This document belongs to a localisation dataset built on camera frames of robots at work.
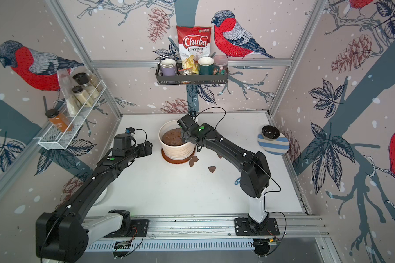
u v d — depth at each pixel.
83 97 0.76
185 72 0.85
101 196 0.51
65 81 0.72
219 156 0.98
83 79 0.78
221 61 0.85
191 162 0.95
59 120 0.66
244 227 0.73
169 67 0.80
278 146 1.01
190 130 0.63
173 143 0.91
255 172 0.46
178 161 0.95
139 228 0.73
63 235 0.38
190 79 0.87
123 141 0.63
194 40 0.78
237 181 0.87
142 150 0.75
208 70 0.82
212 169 0.93
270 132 1.04
